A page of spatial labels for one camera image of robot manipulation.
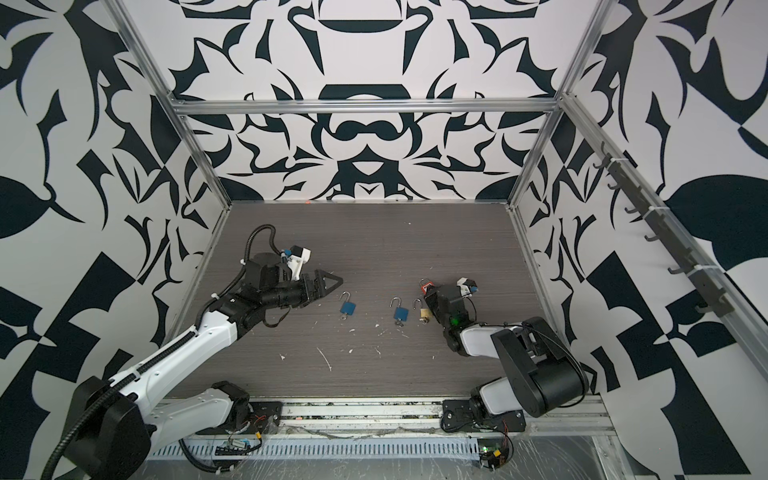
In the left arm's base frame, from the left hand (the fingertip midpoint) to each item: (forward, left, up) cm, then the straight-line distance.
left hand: (336, 280), depth 77 cm
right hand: (+6, -26, -14) cm, 30 cm away
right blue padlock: (-1, -17, -19) cm, 26 cm away
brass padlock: (0, -24, -20) cm, 31 cm away
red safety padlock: (+8, -25, -18) cm, 32 cm away
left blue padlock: (+2, -1, -20) cm, 20 cm away
